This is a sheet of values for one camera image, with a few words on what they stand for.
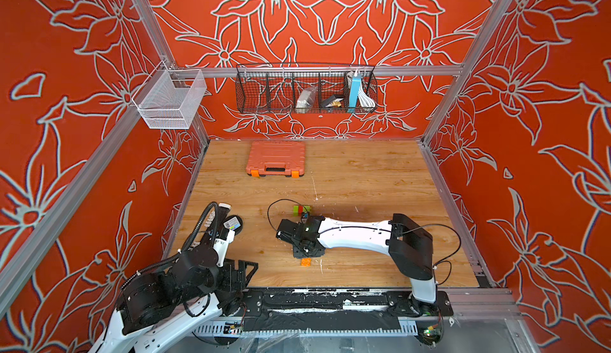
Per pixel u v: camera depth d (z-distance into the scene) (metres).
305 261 0.80
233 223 0.90
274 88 1.01
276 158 1.08
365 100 0.91
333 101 0.87
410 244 0.50
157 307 0.41
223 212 0.93
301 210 0.92
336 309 0.73
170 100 0.94
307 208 0.92
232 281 0.53
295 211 0.92
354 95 0.88
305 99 0.91
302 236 0.59
